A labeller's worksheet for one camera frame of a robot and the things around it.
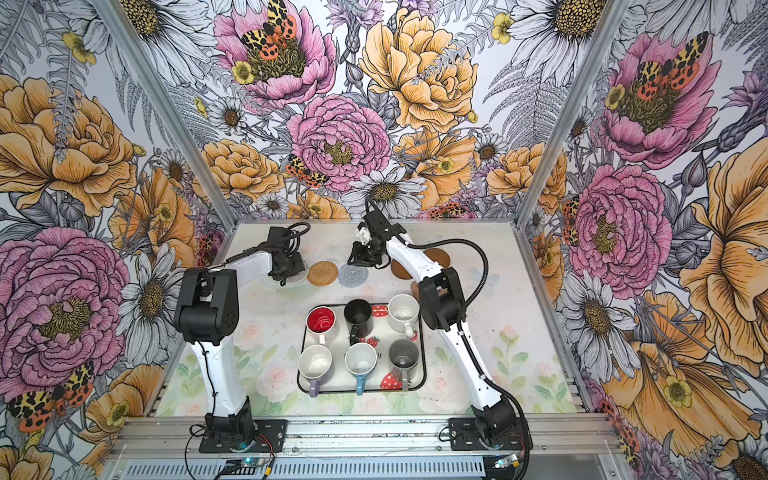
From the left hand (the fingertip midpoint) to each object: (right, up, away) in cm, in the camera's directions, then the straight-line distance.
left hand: (296, 274), depth 104 cm
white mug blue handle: (+24, -22, -20) cm, 38 cm away
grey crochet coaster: (+19, -1, +1) cm, 19 cm away
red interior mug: (+11, -13, -12) cm, 21 cm away
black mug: (+23, -11, -13) cm, 28 cm away
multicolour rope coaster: (+1, -1, -1) cm, 2 cm away
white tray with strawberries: (+30, -22, -22) cm, 43 cm away
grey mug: (+36, -21, -19) cm, 46 cm away
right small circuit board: (+60, -41, -32) cm, 80 cm away
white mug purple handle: (+11, -23, -19) cm, 32 cm away
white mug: (+36, -12, -10) cm, 39 cm away
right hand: (+20, +2, -3) cm, 20 cm away
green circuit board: (-2, -43, -32) cm, 53 cm away
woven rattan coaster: (+9, 0, +1) cm, 9 cm away
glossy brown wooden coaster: (+35, +1, +3) cm, 35 cm away
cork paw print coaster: (+41, -5, -2) cm, 41 cm away
